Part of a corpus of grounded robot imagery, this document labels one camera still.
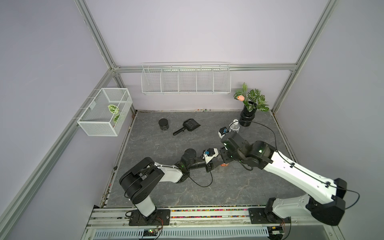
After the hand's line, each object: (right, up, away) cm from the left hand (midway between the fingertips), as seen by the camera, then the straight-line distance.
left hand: (222, 158), depth 78 cm
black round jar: (-38, +18, +30) cm, 52 cm away
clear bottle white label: (+10, +16, +15) cm, 24 cm away
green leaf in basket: (-59, +26, +1) cm, 65 cm away
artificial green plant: (+20, +33, +11) cm, 40 cm away
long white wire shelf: (-21, +49, +21) cm, 58 cm away
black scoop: (-19, +18, +31) cm, 41 cm away
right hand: (-1, +6, -5) cm, 8 cm away
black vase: (+22, +24, +27) cm, 42 cm away
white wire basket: (-61, +24, +2) cm, 66 cm away
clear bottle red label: (+1, -3, 0) cm, 4 cm away
